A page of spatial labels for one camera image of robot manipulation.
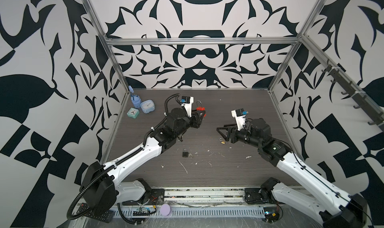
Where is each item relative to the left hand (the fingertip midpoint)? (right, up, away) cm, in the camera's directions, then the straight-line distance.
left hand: (202, 108), depth 72 cm
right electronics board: (+32, -50, -1) cm, 59 cm away
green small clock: (-46, -4, +32) cm, 56 cm away
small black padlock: (-9, -26, +16) cm, 32 cm away
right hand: (+8, -9, -1) cm, 13 cm away
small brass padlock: (+13, -21, +18) cm, 30 cm away
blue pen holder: (-44, +6, +30) cm, 53 cm away
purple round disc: (-16, -43, -8) cm, 46 cm away
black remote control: (-43, -48, -4) cm, 65 cm away
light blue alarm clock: (-36, +1, +33) cm, 49 cm away
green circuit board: (-29, -50, +1) cm, 58 cm away
